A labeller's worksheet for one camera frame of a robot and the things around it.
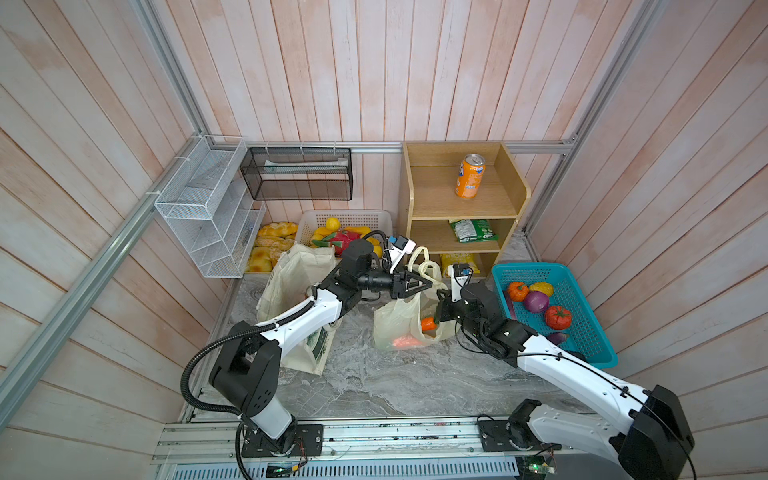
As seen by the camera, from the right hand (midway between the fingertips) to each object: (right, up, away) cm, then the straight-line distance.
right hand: (436, 290), depth 81 cm
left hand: (-4, +2, -9) cm, 10 cm away
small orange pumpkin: (+30, -2, +15) cm, 33 cm away
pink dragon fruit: (-31, +15, +26) cm, 43 cm away
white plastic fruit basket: (-42, +24, +33) cm, 59 cm away
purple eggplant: (+38, -15, +8) cm, 42 cm away
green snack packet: (+13, +18, +12) cm, 25 cm away
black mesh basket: (-45, +39, +25) cm, 65 cm away
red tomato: (+39, -9, +9) cm, 41 cm away
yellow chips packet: (+9, +9, +26) cm, 29 cm away
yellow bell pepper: (+39, -1, +17) cm, 43 cm away
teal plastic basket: (+45, -13, +6) cm, 47 cm away
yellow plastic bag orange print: (-8, -8, -3) cm, 11 cm away
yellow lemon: (-33, +22, +31) cm, 51 cm away
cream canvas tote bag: (-41, +5, +7) cm, 42 cm away
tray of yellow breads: (-57, +16, +31) cm, 67 cm away
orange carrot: (-8, -15, +6) cm, 18 cm away
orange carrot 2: (-1, -11, +5) cm, 12 cm away
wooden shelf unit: (+8, +26, +5) cm, 28 cm away
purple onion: (+34, -5, +12) cm, 37 cm away
